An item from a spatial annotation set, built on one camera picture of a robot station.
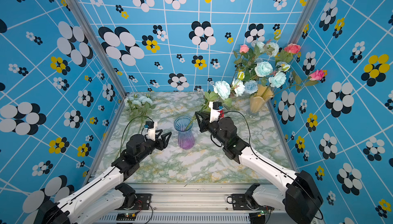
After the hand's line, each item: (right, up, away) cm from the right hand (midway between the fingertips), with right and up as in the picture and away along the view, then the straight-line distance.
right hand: (199, 112), depth 72 cm
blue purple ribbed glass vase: (-9, -18, +22) cm, 30 cm away
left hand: (-16, -10, +7) cm, 20 cm away
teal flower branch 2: (-41, +4, +39) cm, 57 cm away
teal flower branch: (-48, +1, +37) cm, 60 cm away
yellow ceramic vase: (+40, +11, +25) cm, 49 cm away
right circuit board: (+27, -49, -1) cm, 56 cm away
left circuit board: (-35, -50, 0) cm, 61 cm away
